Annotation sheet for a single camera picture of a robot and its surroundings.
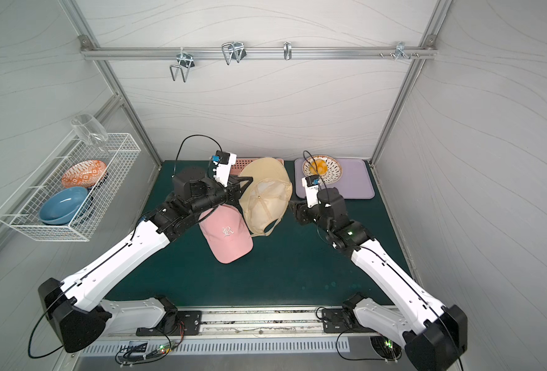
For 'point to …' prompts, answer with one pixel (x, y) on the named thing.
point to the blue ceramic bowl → (59, 206)
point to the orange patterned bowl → (84, 174)
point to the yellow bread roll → (321, 165)
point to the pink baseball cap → (226, 232)
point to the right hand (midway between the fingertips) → (299, 198)
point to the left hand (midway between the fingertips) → (252, 179)
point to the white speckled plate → (327, 168)
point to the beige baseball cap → (266, 192)
